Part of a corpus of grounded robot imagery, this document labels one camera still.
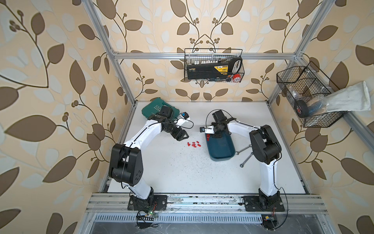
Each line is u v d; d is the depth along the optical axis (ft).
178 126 2.53
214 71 2.72
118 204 2.47
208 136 3.01
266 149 1.78
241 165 2.85
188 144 3.16
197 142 3.17
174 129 2.51
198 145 3.15
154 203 2.41
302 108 2.18
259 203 2.19
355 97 1.84
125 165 1.48
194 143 3.16
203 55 2.97
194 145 3.15
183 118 2.52
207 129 2.92
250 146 1.92
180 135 2.50
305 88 2.64
